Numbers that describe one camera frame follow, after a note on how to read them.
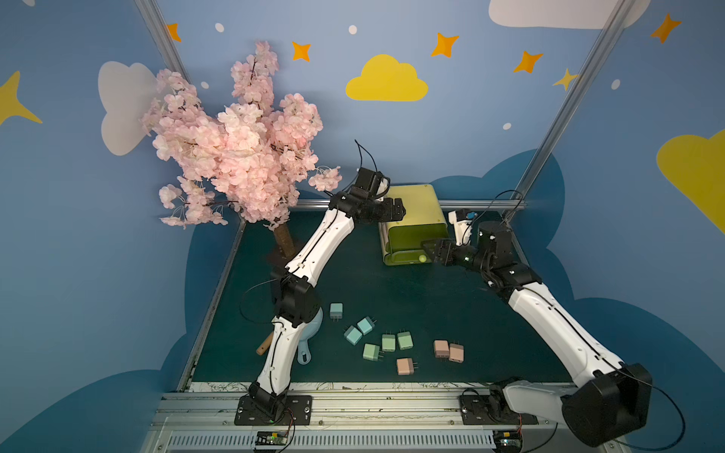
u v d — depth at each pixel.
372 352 0.82
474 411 0.75
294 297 0.56
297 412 0.74
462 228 0.68
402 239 0.92
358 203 0.63
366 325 0.88
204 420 0.75
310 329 0.90
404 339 0.86
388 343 0.84
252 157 0.55
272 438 0.72
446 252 0.67
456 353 0.83
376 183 0.70
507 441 0.73
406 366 0.80
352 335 0.86
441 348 0.85
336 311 0.92
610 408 0.40
